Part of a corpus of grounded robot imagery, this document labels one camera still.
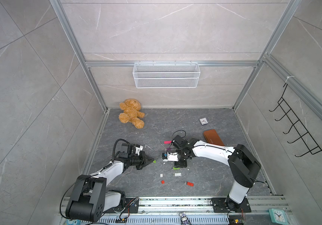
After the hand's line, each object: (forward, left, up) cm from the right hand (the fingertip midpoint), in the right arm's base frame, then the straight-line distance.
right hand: (177, 161), depth 87 cm
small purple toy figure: (-30, -1, +1) cm, 30 cm away
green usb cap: (-2, +14, +4) cm, 15 cm away
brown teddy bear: (+41, +34, +8) cm, 54 cm away
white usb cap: (-8, +11, -2) cm, 13 cm away
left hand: (0, +14, +5) cm, 15 cm away
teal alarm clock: (-29, -48, 0) cm, 57 cm away
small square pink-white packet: (+34, -24, -1) cm, 41 cm away
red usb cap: (-11, +9, -2) cm, 15 cm away
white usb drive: (-7, 0, -2) cm, 8 cm away
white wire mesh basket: (+54, +6, +28) cm, 61 cm away
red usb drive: (-13, -7, -3) cm, 15 cm away
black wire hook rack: (-8, -56, +31) cm, 64 cm away
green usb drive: (-4, +2, -1) cm, 5 cm away
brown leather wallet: (+19, -27, -2) cm, 33 cm away
